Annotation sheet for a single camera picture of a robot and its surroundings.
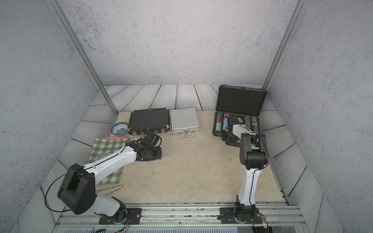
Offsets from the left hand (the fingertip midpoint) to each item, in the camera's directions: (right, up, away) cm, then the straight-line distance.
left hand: (162, 155), depth 87 cm
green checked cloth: (-42, +3, +12) cm, 44 cm away
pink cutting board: (-43, +9, +18) cm, 47 cm away
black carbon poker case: (-9, +21, +22) cm, 32 cm away
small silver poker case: (+12, +20, +21) cm, 32 cm away
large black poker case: (+58, +35, +23) cm, 71 cm away
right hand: (+41, +9, +16) cm, 45 cm away
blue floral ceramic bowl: (-36, +15, +21) cm, 44 cm away
